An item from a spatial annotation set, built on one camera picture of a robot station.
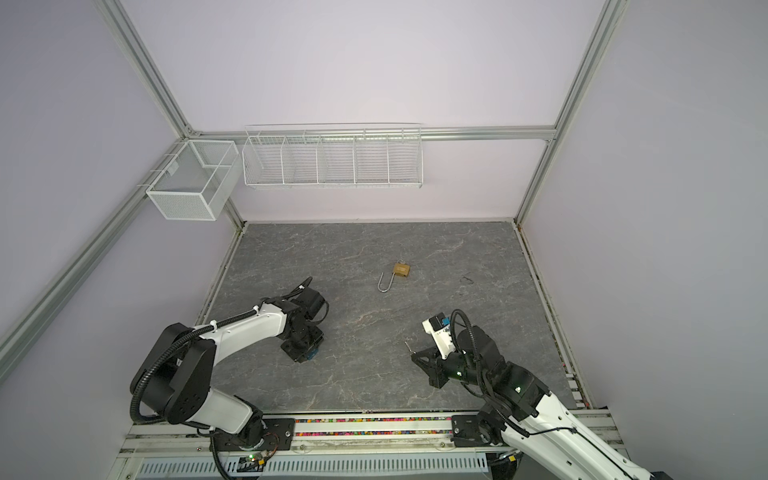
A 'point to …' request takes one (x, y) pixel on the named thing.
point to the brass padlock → (400, 268)
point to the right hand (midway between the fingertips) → (414, 359)
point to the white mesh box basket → (195, 182)
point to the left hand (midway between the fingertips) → (318, 352)
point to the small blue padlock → (313, 353)
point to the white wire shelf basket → (328, 156)
